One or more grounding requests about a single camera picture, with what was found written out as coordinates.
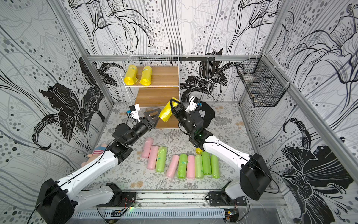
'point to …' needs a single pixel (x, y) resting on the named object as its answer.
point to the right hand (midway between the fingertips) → (172, 100)
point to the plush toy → (97, 151)
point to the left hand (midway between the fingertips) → (164, 116)
